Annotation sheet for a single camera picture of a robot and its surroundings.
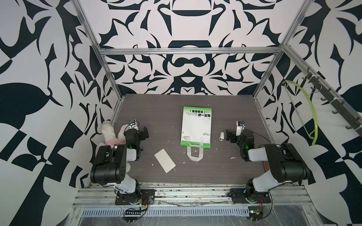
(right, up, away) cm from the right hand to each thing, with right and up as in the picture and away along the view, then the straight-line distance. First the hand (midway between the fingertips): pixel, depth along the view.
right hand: (234, 127), depth 95 cm
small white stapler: (-9, -6, -1) cm, 11 cm away
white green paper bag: (-26, -1, -1) cm, 26 cm away
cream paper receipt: (-46, -19, -8) cm, 50 cm away
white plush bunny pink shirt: (-77, -6, -10) cm, 78 cm away
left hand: (-66, +1, -1) cm, 66 cm away
